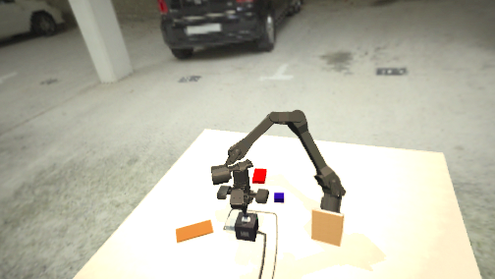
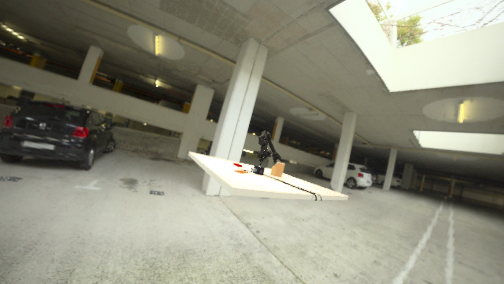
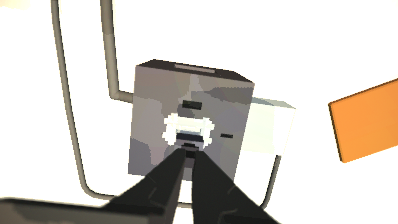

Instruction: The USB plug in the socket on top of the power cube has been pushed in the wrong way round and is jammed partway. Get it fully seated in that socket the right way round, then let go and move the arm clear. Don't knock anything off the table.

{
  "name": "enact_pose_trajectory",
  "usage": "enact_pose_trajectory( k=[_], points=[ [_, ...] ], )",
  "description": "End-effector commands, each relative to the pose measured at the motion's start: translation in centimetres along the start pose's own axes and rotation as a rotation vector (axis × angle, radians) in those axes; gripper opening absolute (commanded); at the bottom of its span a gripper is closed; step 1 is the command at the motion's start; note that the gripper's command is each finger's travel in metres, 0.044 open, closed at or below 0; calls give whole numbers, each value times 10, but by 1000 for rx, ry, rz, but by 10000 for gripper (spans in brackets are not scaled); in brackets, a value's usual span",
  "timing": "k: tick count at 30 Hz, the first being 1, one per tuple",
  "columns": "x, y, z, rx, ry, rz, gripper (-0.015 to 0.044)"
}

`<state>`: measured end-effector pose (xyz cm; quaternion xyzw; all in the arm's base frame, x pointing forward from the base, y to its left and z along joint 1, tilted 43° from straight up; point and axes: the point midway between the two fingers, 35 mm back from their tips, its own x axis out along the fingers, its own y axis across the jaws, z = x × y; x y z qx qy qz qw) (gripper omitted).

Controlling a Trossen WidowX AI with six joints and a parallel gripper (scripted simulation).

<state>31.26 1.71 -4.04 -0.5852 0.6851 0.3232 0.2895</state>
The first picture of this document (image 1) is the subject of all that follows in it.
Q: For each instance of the red rectangular block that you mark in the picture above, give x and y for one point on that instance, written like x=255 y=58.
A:
x=259 y=176

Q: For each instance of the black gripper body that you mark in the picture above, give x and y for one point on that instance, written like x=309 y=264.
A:
x=261 y=196

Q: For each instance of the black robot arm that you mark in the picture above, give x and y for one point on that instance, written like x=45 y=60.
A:
x=325 y=176

